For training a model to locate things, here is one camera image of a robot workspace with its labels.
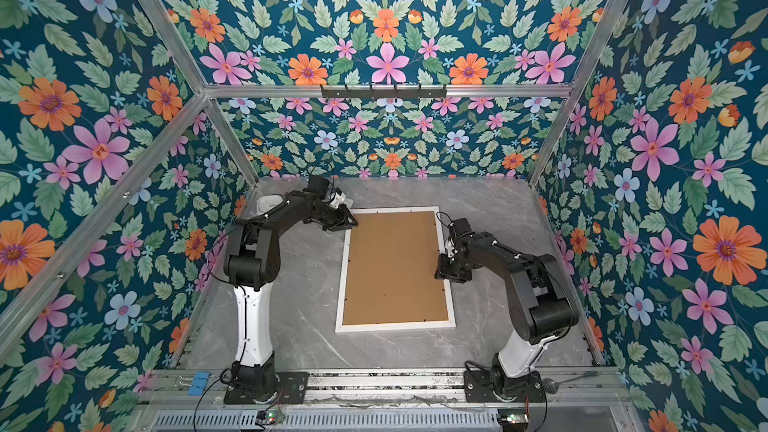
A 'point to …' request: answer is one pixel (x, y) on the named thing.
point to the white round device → (266, 202)
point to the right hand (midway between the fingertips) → (441, 274)
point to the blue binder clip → (198, 383)
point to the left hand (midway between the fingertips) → (360, 216)
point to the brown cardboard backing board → (391, 267)
